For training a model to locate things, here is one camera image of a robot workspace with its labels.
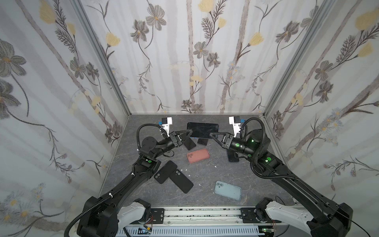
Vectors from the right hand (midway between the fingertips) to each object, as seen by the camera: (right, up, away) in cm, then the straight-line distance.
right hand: (210, 134), depth 60 cm
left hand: (-8, +1, +4) cm, 9 cm away
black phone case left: (-24, -25, +29) cm, 45 cm away
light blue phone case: (+14, -33, +22) cm, 43 cm away
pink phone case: (-4, -16, +37) cm, 40 cm away
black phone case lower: (-14, -29, +27) cm, 42 cm away
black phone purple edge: (-9, -9, +41) cm, 43 cm away
